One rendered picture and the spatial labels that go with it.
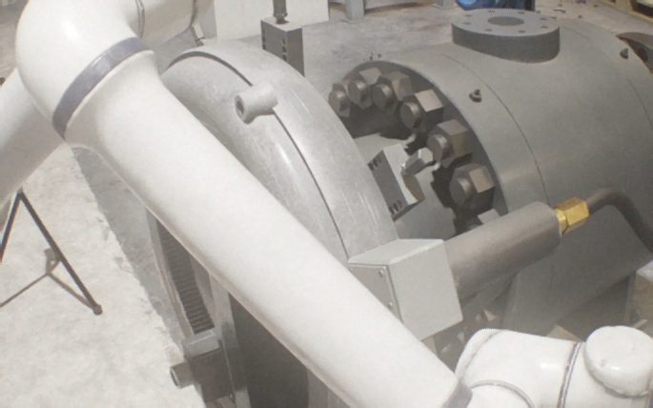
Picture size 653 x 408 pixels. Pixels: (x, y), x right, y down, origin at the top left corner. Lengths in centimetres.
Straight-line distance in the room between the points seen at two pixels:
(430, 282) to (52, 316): 176
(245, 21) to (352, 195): 416
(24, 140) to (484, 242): 58
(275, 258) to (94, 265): 213
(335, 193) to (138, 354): 136
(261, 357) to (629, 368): 73
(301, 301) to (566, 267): 78
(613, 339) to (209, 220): 41
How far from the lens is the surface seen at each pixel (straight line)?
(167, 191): 74
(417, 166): 104
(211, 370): 144
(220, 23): 514
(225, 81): 119
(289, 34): 123
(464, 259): 104
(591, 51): 162
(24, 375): 237
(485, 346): 88
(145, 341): 239
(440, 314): 101
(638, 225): 134
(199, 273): 165
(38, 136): 106
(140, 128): 74
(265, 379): 141
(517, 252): 109
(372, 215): 108
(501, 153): 133
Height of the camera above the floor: 131
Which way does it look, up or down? 26 degrees down
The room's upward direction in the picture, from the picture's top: 6 degrees counter-clockwise
